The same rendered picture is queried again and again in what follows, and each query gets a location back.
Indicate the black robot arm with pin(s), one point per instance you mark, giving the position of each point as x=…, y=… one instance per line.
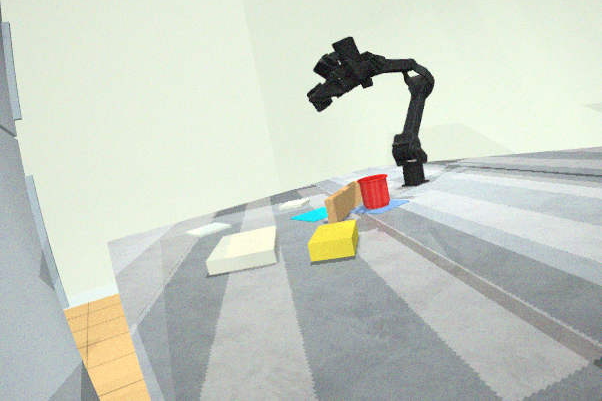
x=406, y=145

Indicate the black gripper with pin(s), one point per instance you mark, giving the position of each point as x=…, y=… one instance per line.
x=336, y=85

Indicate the cream flat box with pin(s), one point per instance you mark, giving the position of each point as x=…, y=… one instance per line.
x=244, y=250

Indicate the tan flat bar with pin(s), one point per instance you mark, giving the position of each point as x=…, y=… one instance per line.
x=340, y=203

